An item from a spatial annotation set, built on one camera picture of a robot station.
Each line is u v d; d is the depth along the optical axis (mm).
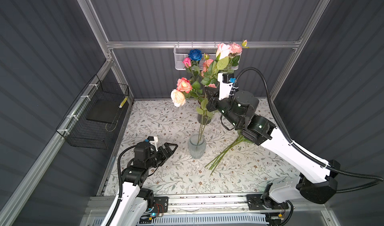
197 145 806
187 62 805
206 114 693
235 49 738
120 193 483
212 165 867
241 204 753
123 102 810
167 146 693
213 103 517
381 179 385
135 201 608
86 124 709
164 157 666
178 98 670
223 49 475
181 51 928
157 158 653
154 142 720
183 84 668
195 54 784
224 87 482
